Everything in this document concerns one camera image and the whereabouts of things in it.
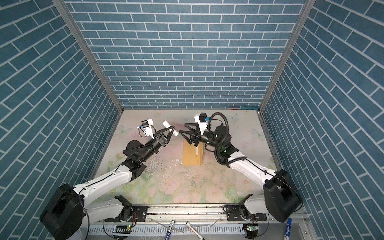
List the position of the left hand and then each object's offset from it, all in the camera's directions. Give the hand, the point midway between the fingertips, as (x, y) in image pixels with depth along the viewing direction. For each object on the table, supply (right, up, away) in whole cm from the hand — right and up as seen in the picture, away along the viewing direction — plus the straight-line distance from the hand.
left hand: (174, 129), depth 69 cm
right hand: (+3, +1, 0) cm, 3 cm away
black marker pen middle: (+11, -48, 0) cm, 50 cm away
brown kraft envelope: (+7, -18, +27) cm, 33 cm away
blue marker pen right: (+52, -47, -1) cm, 71 cm away
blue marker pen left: (-2, -46, 0) cm, 46 cm away
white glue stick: (-3, +2, -1) cm, 4 cm away
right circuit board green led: (+38, -50, +4) cm, 63 cm away
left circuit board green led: (-26, -49, +3) cm, 56 cm away
